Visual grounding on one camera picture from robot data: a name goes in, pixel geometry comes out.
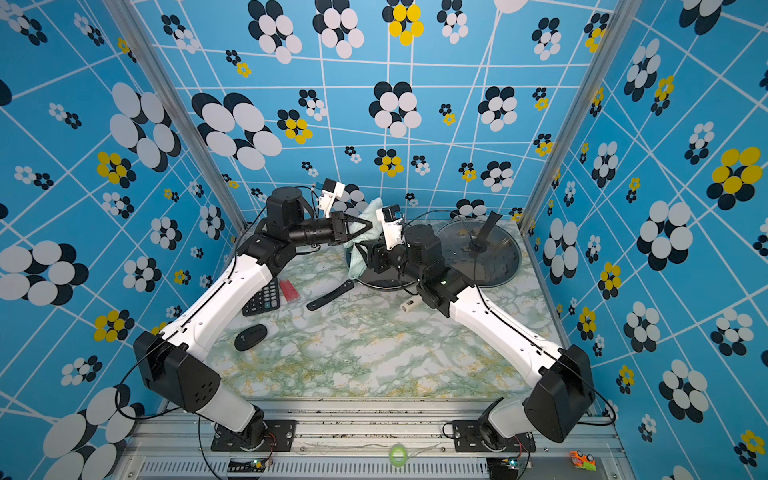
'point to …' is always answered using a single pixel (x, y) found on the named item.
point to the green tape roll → (398, 455)
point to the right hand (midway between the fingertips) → (371, 236)
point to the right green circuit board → (511, 463)
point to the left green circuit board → (252, 466)
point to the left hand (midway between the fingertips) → (374, 224)
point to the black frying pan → (321, 299)
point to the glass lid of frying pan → (387, 280)
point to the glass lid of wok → (484, 252)
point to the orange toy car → (583, 461)
